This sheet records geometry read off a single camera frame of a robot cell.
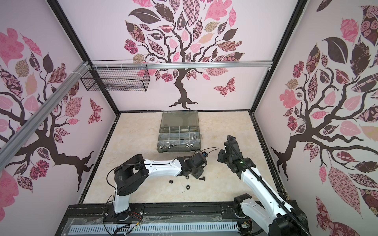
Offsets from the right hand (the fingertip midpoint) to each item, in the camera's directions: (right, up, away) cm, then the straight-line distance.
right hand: (222, 151), depth 84 cm
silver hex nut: (-31, +2, +15) cm, 34 cm away
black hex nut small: (-21, -16, +2) cm, 26 cm away
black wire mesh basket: (-67, +49, +11) cm, 83 cm away
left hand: (-14, -13, +5) cm, 19 cm away
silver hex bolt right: (-16, +7, +18) cm, 25 cm away
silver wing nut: (-39, +1, +14) cm, 42 cm away
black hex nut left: (-30, -17, 0) cm, 35 cm away
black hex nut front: (-20, -19, -2) cm, 28 cm away
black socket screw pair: (-12, -16, 0) cm, 19 cm away
